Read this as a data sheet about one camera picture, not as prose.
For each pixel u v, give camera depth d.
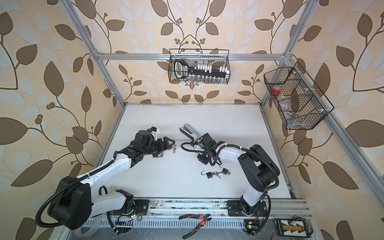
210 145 0.72
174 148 0.96
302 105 0.73
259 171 0.46
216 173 0.86
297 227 0.68
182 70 0.85
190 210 0.74
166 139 0.77
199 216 0.71
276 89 0.87
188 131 1.02
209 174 0.85
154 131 0.79
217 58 0.91
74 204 0.41
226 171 0.87
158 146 0.75
